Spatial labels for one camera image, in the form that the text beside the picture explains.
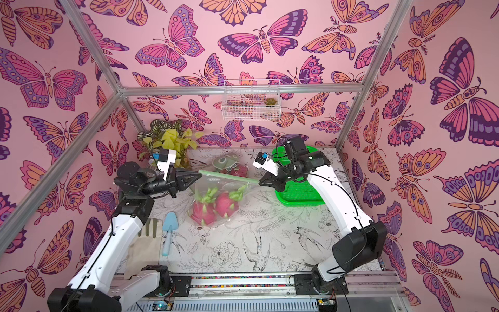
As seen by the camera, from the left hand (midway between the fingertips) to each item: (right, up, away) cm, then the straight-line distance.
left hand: (202, 176), depth 64 cm
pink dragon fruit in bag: (-2, -15, +11) cm, 19 cm away
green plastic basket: (+40, -10, +36) cm, 55 cm away
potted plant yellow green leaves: (-22, +17, +26) cm, 38 cm away
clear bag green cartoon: (+5, +5, +36) cm, 37 cm away
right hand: (+21, -2, +11) cm, 24 cm away
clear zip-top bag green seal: (0, -4, +11) cm, 11 cm away
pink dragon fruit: (+6, -13, +14) cm, 19 cm away
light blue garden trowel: (-22, -24, +26) cm, 42 cm away
